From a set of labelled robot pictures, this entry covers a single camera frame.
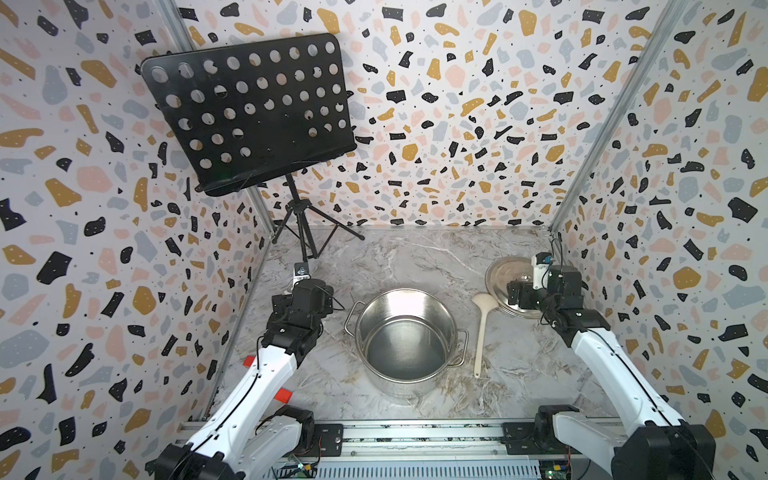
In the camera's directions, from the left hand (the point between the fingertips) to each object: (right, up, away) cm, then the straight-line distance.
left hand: (305, 292), depth 80 cm
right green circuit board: (+62, -41, -8) cm, 75 cm away
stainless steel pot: (+27, -17, +12) cm, 34 cm away
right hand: (+60, +2, +3) cm, 60 cm away
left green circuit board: (+1, -41, -9) cm, 42 cm away
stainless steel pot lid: (+64, +5, +29) cm, 70 cm away
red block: (-7, -28, +2) cm, 29 cm away
